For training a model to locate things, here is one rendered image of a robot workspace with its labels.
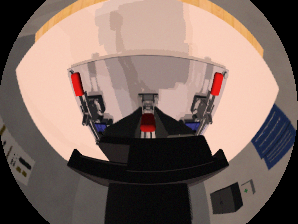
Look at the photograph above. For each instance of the grey fixture plate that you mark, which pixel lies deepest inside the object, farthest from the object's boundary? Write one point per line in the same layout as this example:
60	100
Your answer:
120	79

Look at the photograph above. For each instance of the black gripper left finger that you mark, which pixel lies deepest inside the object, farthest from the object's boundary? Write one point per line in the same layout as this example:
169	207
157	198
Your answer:
127	126

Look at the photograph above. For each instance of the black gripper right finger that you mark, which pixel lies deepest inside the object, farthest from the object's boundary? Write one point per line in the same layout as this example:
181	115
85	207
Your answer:
168	127

